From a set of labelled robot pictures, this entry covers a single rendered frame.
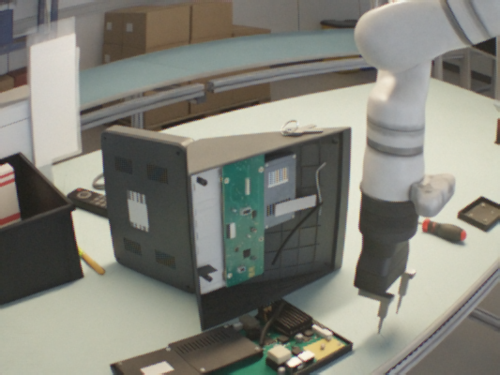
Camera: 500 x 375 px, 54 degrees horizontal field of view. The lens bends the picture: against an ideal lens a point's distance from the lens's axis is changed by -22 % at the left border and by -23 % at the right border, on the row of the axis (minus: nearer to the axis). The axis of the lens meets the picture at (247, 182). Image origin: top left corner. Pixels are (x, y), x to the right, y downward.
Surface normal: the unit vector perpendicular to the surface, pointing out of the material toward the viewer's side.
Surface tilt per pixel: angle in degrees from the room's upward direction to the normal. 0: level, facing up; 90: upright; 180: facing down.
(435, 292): 0
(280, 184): 90
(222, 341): 0
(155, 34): 90
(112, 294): 0
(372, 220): 90
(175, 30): 90
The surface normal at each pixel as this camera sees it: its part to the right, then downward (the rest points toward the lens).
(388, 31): -0.38, 0.18
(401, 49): -0.27, 0.41
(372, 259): -0.59, -0.02
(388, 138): -0.49, 0.35
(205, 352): -0.01, -0.92
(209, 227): 0.63, 0.30
